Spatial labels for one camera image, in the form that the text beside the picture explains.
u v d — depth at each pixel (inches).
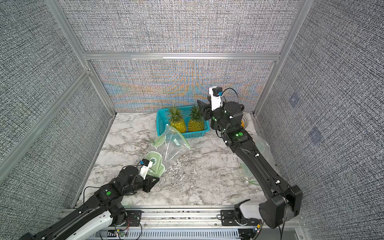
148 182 26.5
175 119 36.1
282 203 15.1
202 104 24.3
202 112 24.7
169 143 32.2
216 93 21.6
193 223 28.7
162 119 44.6
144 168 27.8
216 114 24.3
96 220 22.8
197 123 37.4
